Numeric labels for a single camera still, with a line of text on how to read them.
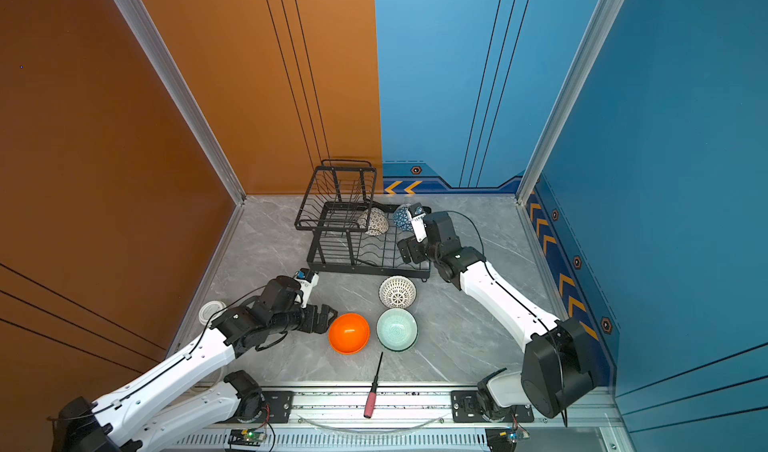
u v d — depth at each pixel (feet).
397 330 2.72
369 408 2.38
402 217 3.57
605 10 2.39
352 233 2.65
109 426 1.31
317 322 2.28
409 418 2.39
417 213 2.34
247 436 2.33
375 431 2.31
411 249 2.43
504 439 2.32
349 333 2.71
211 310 2.77
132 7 2.37
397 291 3.00
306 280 2.32
